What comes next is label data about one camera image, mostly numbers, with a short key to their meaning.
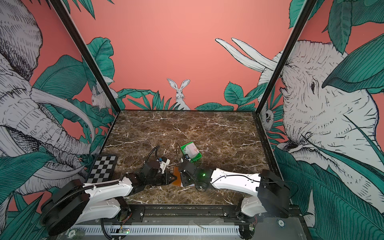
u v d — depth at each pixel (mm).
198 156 928
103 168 859
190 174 592
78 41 799
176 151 980
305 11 701
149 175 674
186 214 757
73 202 418
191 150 946
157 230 701
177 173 822
